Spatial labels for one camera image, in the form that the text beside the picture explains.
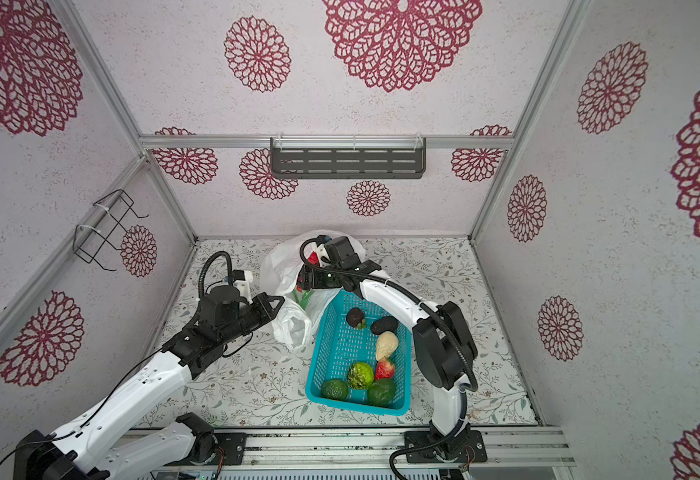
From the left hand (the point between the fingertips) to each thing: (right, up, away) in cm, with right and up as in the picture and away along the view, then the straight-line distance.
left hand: (284, 302), depth 77 cm
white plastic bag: (-2, +9, +3) cm, 10 cm away
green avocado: (+13, -23, +1) cm, 26 cm away
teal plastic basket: (+20, -19, +13) cm, 31 cm away
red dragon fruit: (+3, +2, +6) cm, 7 cm away
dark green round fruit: (+25, -23, +1) cm, 34 cm away
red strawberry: (+26, -20, +6) cm, 34 cm away
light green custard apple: (+20, -20, +3) cm, 28 cm away
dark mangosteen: (+18, -6, +16) cm, 25 cm away
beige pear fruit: (+27, -13, +9) cm, 32 cm away
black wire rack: (-47, +15, -4) cm, 50 cm away
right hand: (+4, +7, +9) cm, 12 cm away
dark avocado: (+27, -8, +15) cm, 32 cm away
